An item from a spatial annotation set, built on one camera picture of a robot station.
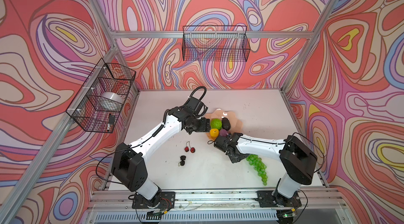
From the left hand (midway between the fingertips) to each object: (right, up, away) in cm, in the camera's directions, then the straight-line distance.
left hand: (206, 127), depth 81 cm
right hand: (+20, -17, +4) cm, 27 cm away
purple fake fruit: (+10, -5, +10) cm, 15 cm away
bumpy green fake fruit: (+6, 0, +12) cm, 14 cm away
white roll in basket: (-44, +13, -11) cm, 48 cm away
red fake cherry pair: (-11, -14, +8) cm, 19 cm away
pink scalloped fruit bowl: (+19, -1, +15) cm, 24 cm away
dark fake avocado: (+12, 0, +14) cm, 18 cm away
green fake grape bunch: (+26, -18, -1) cm, 32 cm away
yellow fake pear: (+4, -4, +8) cm, 10 cm away
